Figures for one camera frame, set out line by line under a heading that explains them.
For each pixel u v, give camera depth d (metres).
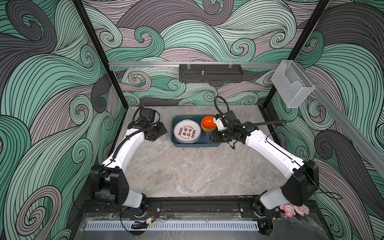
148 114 0.65
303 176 0.40
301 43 0.83
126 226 0.69
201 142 0.99
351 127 0.57
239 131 0.56
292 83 0.79
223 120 0.64
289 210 0.71
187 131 1.02
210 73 0.95
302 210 0.71
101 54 0.88
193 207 0.75
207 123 1.00
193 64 0.93
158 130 0.75
